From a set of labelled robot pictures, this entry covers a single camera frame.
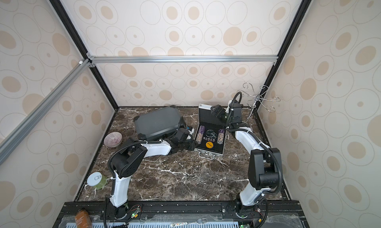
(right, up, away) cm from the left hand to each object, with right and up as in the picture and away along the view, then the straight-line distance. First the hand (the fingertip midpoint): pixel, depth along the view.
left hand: (201, 144), depth 94 cm
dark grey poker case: (-29, +13, +2) cm, 32 cm away
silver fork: (-2, -33, -24) cm, 41 cm away
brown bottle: (-56, -31, -26) cm, 69 cm away
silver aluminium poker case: (+7, +6, +9) cm, 13 cm away
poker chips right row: (+13, +5, +4) cm, 15 cm away
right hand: (+13, +21, -4) cm, 25 cm away
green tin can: (-57, -17, -15) cm, 61 cm away
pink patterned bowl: (-58, +3, +4) cm, 59 cm away
